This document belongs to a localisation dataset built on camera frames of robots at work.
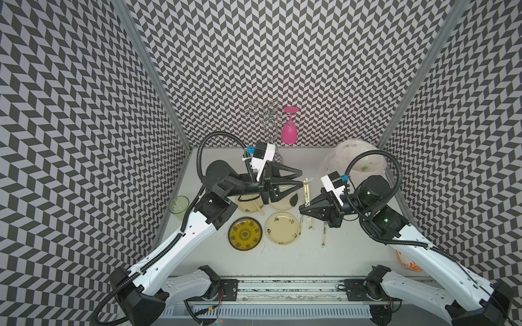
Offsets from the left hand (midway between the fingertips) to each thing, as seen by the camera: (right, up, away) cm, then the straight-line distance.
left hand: (301, 183), depth 49 cm
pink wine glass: (+1, +22, +49) cm, 54 cm away
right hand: (+1, -9, +6) cm, 11 cm away
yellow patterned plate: (-19, -25, +37) cm, 49 cm away
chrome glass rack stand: (-8, +32, +56) cm, 65 cm away
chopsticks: (+15, -29, +35) cm, 48 cm away
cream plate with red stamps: (-3, -23, +38) cm, 44 cm away
